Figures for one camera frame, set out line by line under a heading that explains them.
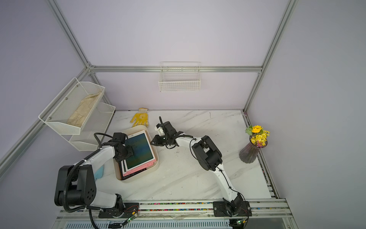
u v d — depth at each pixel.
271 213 0.74
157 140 0.86
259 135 0.74
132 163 0.86
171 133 0.80
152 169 0.82
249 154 0.87
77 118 0.75
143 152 0.98
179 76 0.94
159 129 0.91
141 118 1.15
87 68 0.91
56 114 0.67
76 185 0.43
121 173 0.84
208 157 0.58
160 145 0.89
